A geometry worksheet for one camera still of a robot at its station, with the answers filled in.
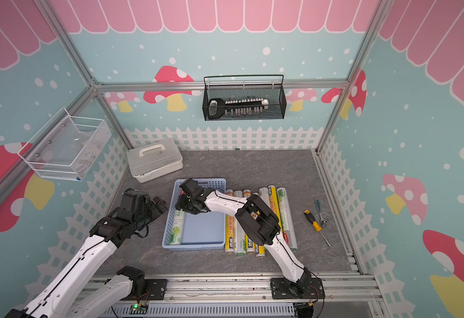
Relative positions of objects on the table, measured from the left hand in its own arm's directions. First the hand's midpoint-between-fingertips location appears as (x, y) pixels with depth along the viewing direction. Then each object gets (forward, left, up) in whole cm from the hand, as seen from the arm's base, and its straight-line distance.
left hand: (159, 211), depth 79 cm
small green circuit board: (-31, +5, -17) cm, 36 cm away
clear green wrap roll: (-9, -33, -10) cm, 36 cm away
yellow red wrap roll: (-2, -28, -11) cm, 30 cm away
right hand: (+7, -4, -9) cm, 12 cm away
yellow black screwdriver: (+4, -66, -13) cm, 68 cm away
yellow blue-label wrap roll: (-11, -41, -11) cm, 44 cm away
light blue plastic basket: (-2, -17, -15) cm, 22 cm away
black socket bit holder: (+42, -22, +21) cm, 52 cm away
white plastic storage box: (+29, +11, -2) cm, 31 cm away
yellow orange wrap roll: (-10, -37, -11) cm, 40 cm away
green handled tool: (+2, -71, -12) cm, 72 cm away
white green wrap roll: (-2, -6, -10) cm, 12 cm away
